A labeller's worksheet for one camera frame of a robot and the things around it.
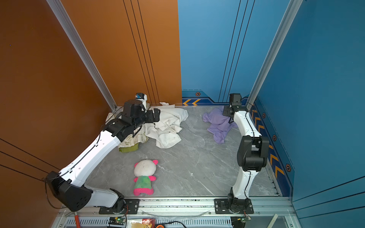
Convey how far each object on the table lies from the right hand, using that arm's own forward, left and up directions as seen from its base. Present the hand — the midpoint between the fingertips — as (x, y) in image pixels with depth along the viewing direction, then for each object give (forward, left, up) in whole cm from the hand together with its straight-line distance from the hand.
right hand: (228, 110), depth 95 cm
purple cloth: (-5, +6, -8) cm, 11 cm away
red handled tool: (-60, +82, -16) cm, 103 cm away
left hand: (-14, +46, +15) cm, 50 cm away
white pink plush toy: (-37, +52, -11) cm, 65 cm away
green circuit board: (-59, +64, -18) cm, 89 cm away
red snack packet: (-60, +46, -13) cm, 77 cm away
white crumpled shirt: (-8, +44, -14) cm, 47 cm away
